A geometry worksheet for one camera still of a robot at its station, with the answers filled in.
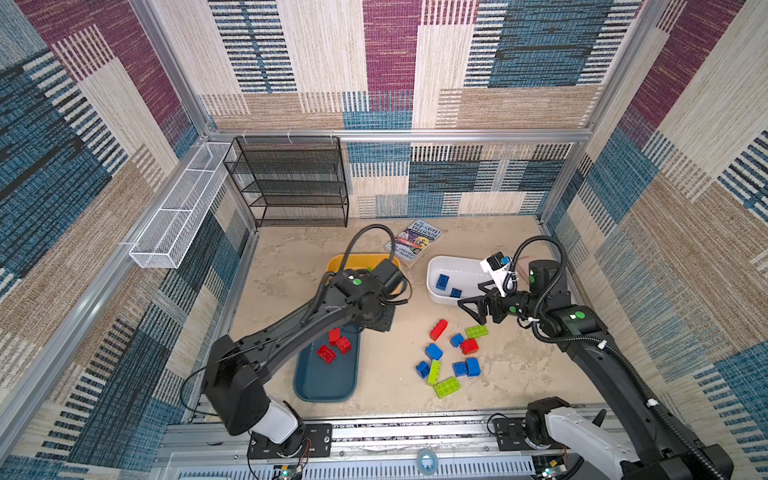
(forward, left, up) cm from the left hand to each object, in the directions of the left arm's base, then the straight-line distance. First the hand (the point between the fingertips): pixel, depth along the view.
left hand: (381, 321), depth 79 cm
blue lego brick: (+20, -20, -13) cm, 31 cm away
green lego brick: (+3, -28, -13) cm, 31 cm away
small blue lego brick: (0, -21, -12) cm, 25 cm away
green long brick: (-9, -14, -12) cm, 20 cm away
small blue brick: (-9, -11, -11) cm, 18 cm away
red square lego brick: (-2, +11, -10) cm, 15 cm away
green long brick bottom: (-13, -17, -12) cm, 25 cm away
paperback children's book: (+37, -12, -11) cm, 41 cm away
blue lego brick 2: (-3, -14, -13) cm, 20 cm away
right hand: (+3, -23, +6) cm, 24 cm away
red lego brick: (-2, -25, -13) cm, 28 cm away
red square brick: (+1, +14, -10) cm, 17 cm away
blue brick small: (-8, -21, -13) cm, 26 cm away
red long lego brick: (+4, -17, -14) cm, 22 cm away
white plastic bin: (+22, -23, -13) cm, 34 cm away
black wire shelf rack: (+54, +33, +4) cm, 64 cm away
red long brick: (-3, +16, -13) cm, 21 cm away
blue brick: (+15, -23, -11) cm, 30 cm away
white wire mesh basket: (+28, +65, +5) cm, 71 cm away
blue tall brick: (-8, -25, -13) cm, 29 cm away
